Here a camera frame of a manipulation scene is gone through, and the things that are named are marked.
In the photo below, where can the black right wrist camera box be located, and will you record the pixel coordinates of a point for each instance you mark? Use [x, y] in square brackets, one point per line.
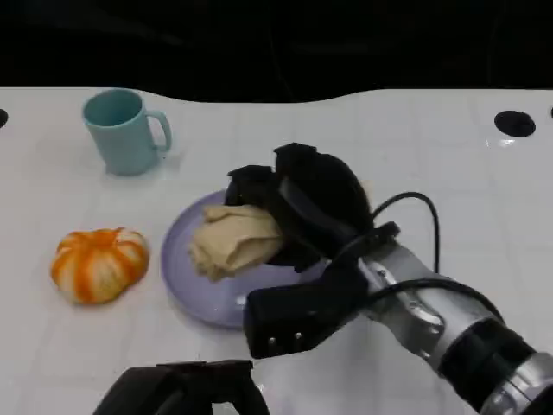
[298, 315]

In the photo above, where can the pale green mug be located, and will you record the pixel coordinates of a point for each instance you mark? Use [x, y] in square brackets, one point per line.
[121, 138]

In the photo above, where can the lilac plate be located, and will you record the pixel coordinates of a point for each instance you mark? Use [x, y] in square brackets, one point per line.
[186, 268]

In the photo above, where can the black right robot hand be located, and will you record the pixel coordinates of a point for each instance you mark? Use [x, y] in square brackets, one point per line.
[319, 203]

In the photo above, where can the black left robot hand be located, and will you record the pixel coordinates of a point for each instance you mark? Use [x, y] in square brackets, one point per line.
[181, 391]

